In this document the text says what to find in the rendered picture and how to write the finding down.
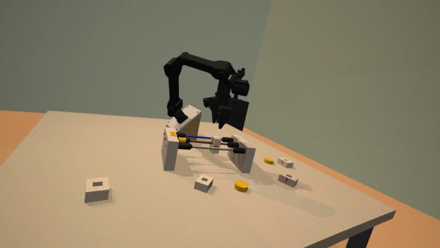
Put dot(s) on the orange short cylinder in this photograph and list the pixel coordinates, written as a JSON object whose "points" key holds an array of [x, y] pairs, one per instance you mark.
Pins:
{"points": [[241, 186], [268, 160]]}

